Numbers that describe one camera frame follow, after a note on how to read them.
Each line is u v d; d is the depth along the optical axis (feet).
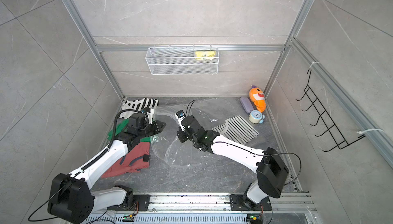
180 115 2.20
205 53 2.75
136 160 2.81
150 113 2.48
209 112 3.42
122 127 3.33
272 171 1.37
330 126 2.11
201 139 1.91
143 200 2.43
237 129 3.30
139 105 3.74
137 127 2.09
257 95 3.63
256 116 3.40
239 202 2.43
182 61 3.32
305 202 2.45
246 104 3.65
